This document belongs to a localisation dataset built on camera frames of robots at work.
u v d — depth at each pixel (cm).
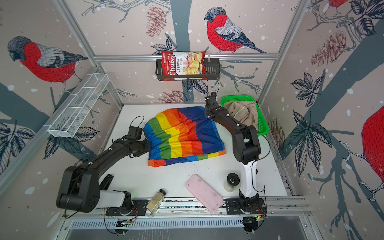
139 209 73
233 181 71
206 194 76
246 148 54
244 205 65
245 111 103
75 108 76
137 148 74
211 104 78
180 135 97
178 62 88
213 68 95
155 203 72
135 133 71
